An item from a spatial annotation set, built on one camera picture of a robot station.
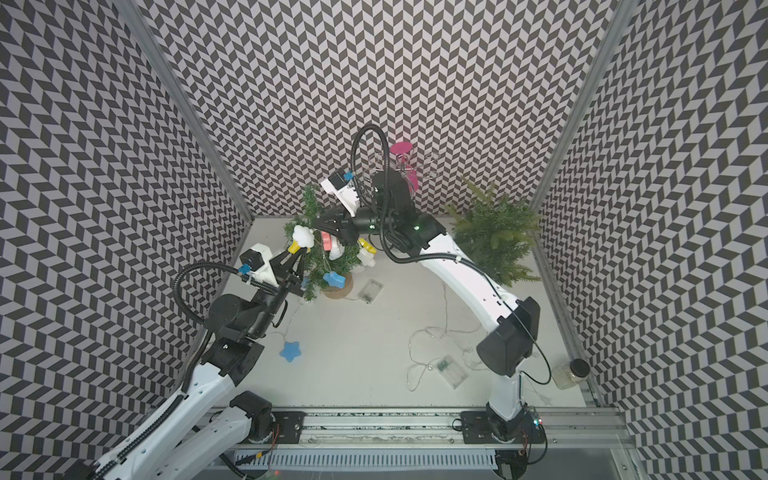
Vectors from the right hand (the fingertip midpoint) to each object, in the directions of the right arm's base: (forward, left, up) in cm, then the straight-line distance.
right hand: (321, 224), depth 64 cm
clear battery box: (+6, -7, -38) cm, 39 cm away
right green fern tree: (+6, -42, -10) cm, 44 cm away
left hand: (-3, +5, -5) cm, 7 cm away
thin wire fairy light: (-11, -25, -41) cm, 50 cm away
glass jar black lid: (-22, -59, -32) cm, 71 cm away
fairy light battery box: (-19, -31, -40) cm, 54 cm away
